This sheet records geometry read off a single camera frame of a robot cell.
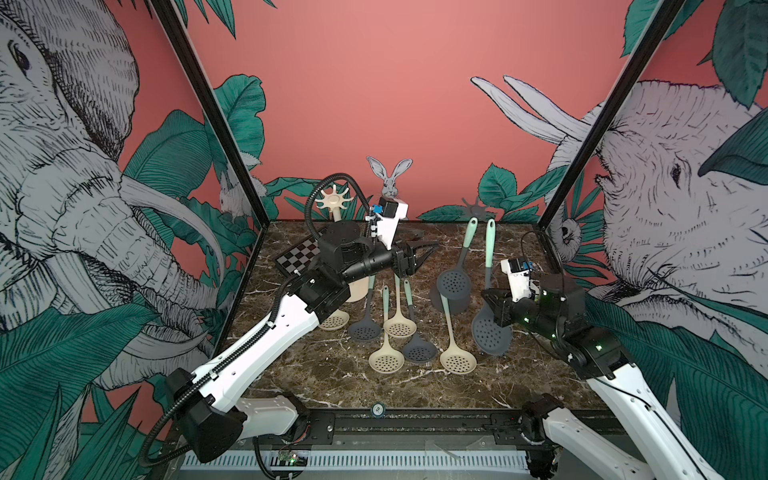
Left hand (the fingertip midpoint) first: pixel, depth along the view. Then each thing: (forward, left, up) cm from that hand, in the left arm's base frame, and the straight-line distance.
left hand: (432, 238), depth 59 cm
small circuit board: (-32, +33, -42) cm, 63 cm away
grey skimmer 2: (-7, +1, -42) cm, 42 cm away
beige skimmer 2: (0, +6, -42) cm, 42 cm away
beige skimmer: (+4, +25, -42) cm, 49 cm away
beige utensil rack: (+14, +18, -42) cm, 48 cm away
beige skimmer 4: (-10, -10, -42) cm, 44 cm away
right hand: (-3, -13, -15) cm, 20 cm away
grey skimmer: (0, +16, -42) cm, 45 cm away
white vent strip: (-33, +16, -42) cm, 56 cm away
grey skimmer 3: (+8, -11, -30) cm, 34 cm away
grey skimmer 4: (-13, -15, -22) cm, 30 cm away
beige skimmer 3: (-10, +10, -41) cm, 44 cm away
